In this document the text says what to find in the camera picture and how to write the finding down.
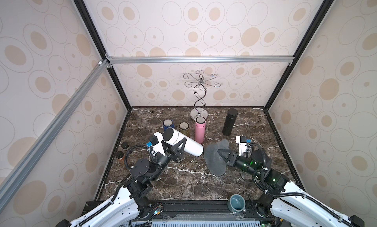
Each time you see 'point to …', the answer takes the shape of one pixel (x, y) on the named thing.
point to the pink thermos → (200, 128)
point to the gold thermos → (184, 127)
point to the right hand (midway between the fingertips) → (223, 150)
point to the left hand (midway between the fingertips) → (185, 138)
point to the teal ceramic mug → (236, 203)
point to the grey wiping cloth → (214, 161)
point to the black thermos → (232, 113)
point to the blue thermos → (168, 123)
